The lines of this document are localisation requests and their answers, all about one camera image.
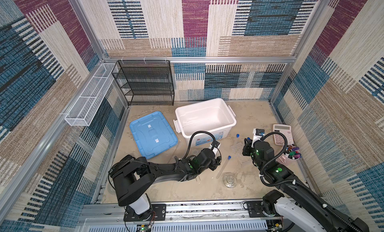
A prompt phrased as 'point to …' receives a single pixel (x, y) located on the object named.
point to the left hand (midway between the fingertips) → (217, 152)
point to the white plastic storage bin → (214, 115)
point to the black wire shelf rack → (145, 82)
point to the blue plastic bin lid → (153, 134)
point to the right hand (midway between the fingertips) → (246, 141)
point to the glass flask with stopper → (229, 180)
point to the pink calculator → (279, 139)
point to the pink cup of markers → (291, 156)
